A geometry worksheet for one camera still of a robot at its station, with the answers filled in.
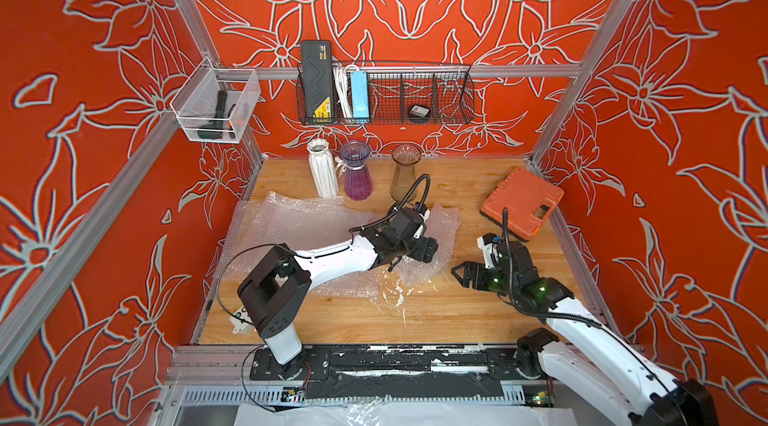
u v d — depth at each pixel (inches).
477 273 28.0
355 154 38.4
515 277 24.1
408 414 26.5
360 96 35.1
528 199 39.6
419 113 37.4
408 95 38.5
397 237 25.5
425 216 30.4
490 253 26.5
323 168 37.4
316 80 34.5
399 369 28.7
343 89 34.8
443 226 35.1
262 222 37.6
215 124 31.8
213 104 35.5
